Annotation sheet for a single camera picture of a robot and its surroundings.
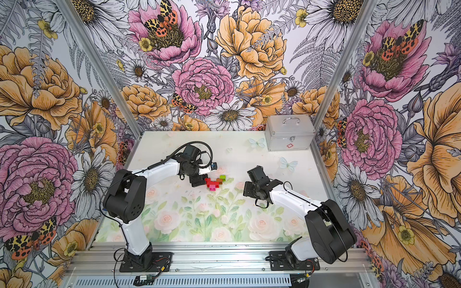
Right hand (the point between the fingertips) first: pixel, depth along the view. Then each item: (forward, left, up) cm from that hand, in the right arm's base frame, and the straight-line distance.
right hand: (248, 194), depth 89 cm
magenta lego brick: (+6, +18, -2) cm, 19 cm away
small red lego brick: (+11, +21, -2) cm, 24 cm away
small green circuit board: (-32, +44, -7) cm, 55 cm away
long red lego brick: (+9, +16, -3) cm, 19 cm away
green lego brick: (+13, +13, -3) cm, 18 cm away
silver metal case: (+36, -24, +6) cm, 44 cm away
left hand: (+11, +25, 0) cm, 27 cm away
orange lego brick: (+10, +15, -2) cm, 18 cm away
